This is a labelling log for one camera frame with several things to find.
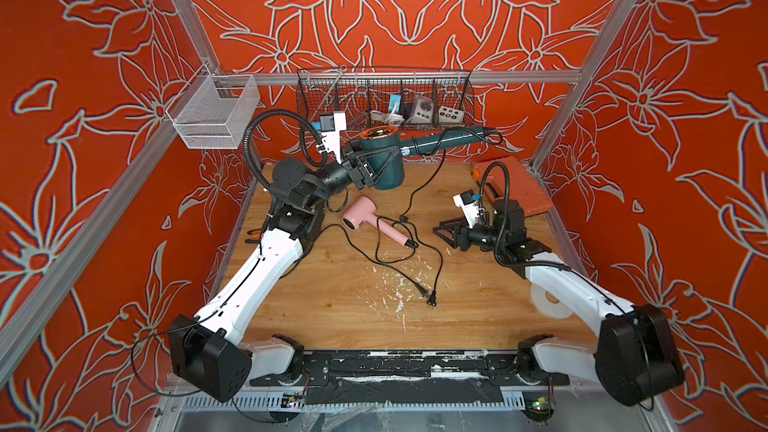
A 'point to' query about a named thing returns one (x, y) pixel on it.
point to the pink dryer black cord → (432, 301)
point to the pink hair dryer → (362, 210)
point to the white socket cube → (449, 115)
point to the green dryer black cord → (444, 154)
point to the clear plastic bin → (212, 112)
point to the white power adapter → (423, 111)
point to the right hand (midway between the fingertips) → (434, 228)
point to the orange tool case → (509, 179)
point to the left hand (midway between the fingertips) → (391, 146)
